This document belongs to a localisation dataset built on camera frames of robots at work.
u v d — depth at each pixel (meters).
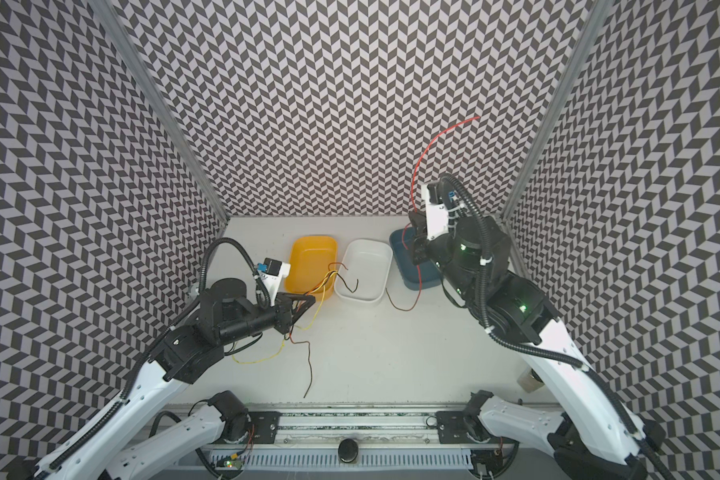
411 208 0.53
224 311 0.48
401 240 1.04
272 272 0.57
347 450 0.62
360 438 0.73
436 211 0.44
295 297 0.59
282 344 0.68
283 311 0.56
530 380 0.76
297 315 0.62
